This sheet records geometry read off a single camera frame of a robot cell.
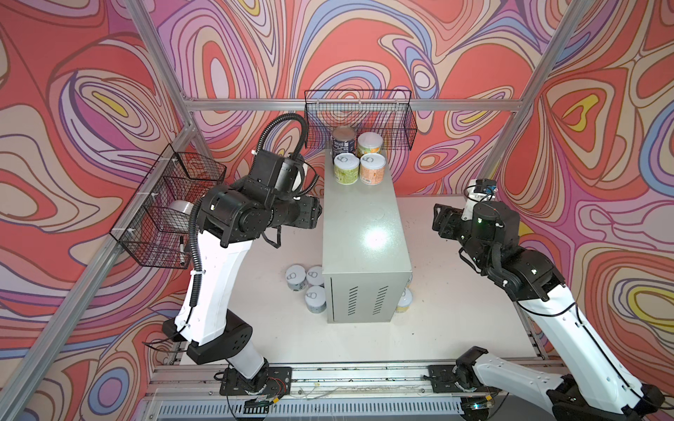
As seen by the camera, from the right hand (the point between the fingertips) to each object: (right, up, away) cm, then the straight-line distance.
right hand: (449, 214), depth 65 cm
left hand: (-34, +2, -4) cm, 34 cm away
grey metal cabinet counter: (-21, -13, -6) cm, 26 cm away
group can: (-3, -22, +24) cm, 33 cm away
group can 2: (-6, -28, +19) cm, 35 cm away
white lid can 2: (-35, -27, +19) cm, 48 cm away
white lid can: (-43, -21, +24) cm, 53 cm away
